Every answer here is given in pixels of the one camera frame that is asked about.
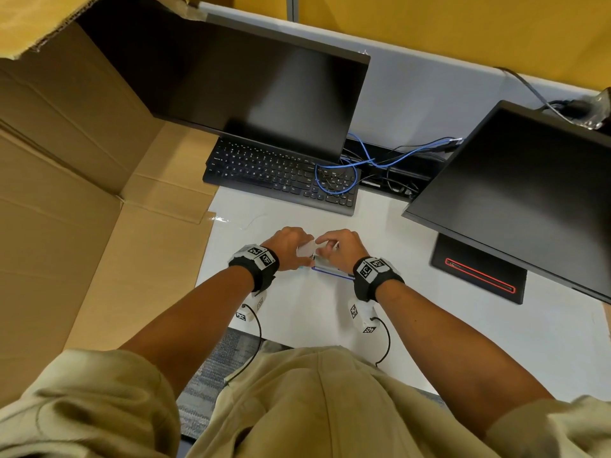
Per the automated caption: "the large black computer monitor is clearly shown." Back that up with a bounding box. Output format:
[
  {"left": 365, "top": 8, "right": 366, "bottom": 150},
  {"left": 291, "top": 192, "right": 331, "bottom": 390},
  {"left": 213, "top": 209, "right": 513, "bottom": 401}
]
[{"left": 76, "top": 0, "right": 371, "bottom": 163}]

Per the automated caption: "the person's right hand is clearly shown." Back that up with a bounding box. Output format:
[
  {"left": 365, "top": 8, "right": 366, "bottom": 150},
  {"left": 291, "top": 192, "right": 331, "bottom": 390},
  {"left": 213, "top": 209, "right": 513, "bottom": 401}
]
[{"left": 314, "top": 228, "right": 371, "bottom": 276}]

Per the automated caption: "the black red-lined monitor base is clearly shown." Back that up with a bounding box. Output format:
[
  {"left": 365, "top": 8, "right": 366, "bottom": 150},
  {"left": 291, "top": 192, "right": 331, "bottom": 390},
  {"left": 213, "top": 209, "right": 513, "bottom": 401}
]
[{"left": 429, "top": 233, "right": 528, "bottom": 306}]

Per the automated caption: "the person's beige shirt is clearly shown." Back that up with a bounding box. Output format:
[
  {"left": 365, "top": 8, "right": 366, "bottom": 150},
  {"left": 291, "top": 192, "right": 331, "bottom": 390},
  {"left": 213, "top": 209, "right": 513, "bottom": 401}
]
[{"left": 0, "top": 345, "right": 611, "bottom": 458}]

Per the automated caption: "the person's right forearm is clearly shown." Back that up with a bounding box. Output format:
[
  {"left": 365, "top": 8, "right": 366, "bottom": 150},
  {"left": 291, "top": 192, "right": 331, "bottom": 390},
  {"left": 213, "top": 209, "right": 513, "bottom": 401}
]
[{"left": 374, "top": 280, "right": 554, "bottom": 440}]

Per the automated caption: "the person's left forearm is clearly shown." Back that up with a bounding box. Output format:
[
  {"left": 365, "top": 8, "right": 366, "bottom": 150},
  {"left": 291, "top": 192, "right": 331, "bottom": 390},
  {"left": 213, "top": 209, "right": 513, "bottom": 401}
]
[{"left": 119, "top": 267, "right": 256, "bottom": 401}]

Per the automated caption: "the person's left hand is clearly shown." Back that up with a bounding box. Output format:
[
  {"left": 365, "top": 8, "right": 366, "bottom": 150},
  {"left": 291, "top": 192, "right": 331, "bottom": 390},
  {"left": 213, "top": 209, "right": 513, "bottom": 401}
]
[{"left": 260, "top": 226, "right": 317, "bottom": 272}]

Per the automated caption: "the blue stapler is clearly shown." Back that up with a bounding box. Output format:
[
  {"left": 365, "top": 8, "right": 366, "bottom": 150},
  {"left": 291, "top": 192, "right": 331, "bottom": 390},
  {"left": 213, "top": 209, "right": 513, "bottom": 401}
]
[{"left": 311, "top": 264, "right": 356, "bottom": 281}]

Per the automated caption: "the blue network cable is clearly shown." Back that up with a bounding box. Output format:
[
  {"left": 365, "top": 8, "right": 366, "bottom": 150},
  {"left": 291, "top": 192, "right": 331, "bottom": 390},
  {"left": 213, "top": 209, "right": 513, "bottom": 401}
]
[{"left": 314, "top": 132, "right": 464, "bottom": 196}]

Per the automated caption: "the thin black camera cable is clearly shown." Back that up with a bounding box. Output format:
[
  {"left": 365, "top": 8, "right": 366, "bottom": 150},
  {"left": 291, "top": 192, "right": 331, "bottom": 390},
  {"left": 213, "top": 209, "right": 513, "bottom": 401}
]
[
  {"left": 224, "top": 303, "right": 263, "bottom": 383},
  {"left": 371, "top": 317, "right": 392, "bottom": 368}
]

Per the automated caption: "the black power adapter device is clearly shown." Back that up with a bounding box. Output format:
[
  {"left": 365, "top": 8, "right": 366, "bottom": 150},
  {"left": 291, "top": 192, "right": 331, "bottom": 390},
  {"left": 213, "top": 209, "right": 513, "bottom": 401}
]
[{"left": 549, "top": 88, "right": 611, "bottom": 132}]

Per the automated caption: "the black monitor with red-lined base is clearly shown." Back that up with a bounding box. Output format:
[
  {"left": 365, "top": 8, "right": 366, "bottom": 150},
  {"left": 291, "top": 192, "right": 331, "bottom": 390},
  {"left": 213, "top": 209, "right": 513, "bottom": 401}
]
[{"left": 402, "top": 99, "right": 611, "bottom": 305}]

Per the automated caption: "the black computer keyboard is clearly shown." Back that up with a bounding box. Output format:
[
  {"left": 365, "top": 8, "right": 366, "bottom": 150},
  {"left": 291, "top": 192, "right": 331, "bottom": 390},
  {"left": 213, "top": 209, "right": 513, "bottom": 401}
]
[{"left": 202, "top": 135, "right": 360, "bottom": 217}]

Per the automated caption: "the black power cable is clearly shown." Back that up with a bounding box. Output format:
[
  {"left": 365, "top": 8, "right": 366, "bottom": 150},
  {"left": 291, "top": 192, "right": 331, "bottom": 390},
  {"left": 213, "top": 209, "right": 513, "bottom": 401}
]
[{"left": 496, "top": 66, "right": 579, "bottom": 125}]

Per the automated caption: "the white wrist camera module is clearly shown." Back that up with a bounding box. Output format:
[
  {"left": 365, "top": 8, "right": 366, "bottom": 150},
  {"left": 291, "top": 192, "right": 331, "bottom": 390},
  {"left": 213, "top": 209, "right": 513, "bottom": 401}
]
[
  {"left": 347, "top": 298, "right": 381, "bottom": 335},
  {"left": 234, "top": 290, "right": 268, "bottom": 323}
]

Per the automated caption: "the grey desk partition panel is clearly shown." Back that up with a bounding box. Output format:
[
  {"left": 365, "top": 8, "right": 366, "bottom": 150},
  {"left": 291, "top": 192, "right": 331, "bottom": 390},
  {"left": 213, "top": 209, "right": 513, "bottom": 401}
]
[{"left": 198, "top": 2, "right": 600, "bottom": 153}]

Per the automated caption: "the large brown cardboard box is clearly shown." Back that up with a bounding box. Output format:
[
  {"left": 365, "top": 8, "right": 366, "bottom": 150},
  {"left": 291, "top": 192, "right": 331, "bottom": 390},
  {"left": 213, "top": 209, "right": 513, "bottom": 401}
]
[{"left": 0, "top": 0, "right": 216, "bottom": 408}]

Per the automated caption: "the black marker wrist strap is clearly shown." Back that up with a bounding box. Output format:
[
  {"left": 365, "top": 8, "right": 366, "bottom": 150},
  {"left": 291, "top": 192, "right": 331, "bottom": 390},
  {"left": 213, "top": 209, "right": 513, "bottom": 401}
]
[
  {"left": 228, "top": 244, "right": 281, "bottom": 294},
  {"left": 352, "top": 256, "right": 405, "bottom": 303}
]

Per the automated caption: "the black cable tray with cables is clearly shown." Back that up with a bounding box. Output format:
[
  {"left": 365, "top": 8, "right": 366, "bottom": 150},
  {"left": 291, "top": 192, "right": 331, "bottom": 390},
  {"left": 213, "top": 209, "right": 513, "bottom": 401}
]
[{"left": 341, "top": 137, "right": 454, "bottom": 201}]

